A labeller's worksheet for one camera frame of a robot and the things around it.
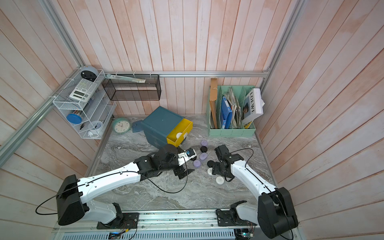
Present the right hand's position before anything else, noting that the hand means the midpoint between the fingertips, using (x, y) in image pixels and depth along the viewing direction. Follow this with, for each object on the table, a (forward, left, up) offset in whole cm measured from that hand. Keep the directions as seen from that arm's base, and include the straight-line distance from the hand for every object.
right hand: (220, 170), depth 87 cm
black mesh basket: (+50, +69, +21) cm, 87 cm away
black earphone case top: (+17, +9, -4) cm, 20 cm away
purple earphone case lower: (+5, +14, -2) cm, 15 cm away
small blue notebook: (+34, +59, -1) cm, 68 cm away
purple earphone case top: (+22, +9, -4) cm, 24 cm away
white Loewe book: (+32, -21, +21) cm, 44 cm away
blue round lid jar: (+14, +79, +29) cm, 85 cm away
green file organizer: (+46, -12, +20) cm, 51 cm away
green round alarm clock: (+30, +68, +4) cm, 74 cm away
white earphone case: (+16, +25, +13) cm, 33 cm away
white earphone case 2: (+1, +6, -3) cm, 7 cm away
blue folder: (+32, -5, +15) cm, 36 cm away
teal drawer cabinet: (+19, +36, +19) cm, 45 cm away
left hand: (-2, +19, +14) cm, 23 cm away
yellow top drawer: (+22, +21, +14) cm, 34 cm away
